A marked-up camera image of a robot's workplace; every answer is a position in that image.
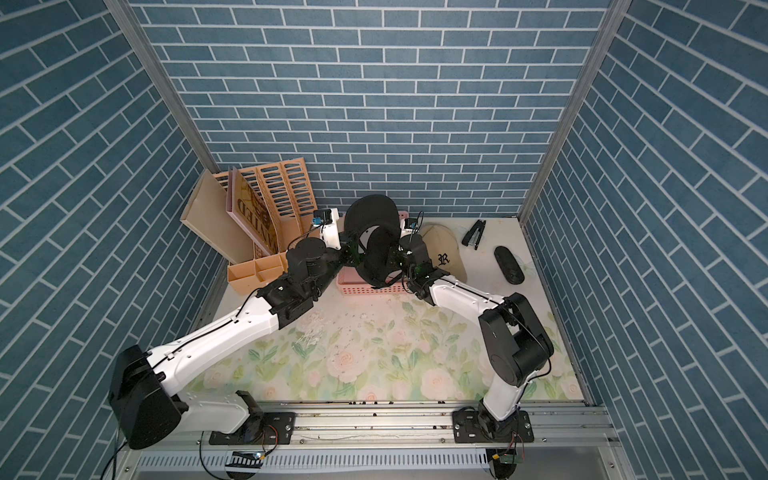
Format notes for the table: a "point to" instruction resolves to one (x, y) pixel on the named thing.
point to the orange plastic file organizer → (286, 193)
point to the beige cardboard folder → (206, 216)
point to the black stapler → (474, 233)
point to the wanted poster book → (248, 208)
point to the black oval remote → (509, 265)
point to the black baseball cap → (374, 221)
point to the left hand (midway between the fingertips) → (368, 232)
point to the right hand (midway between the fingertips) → (392, 244)
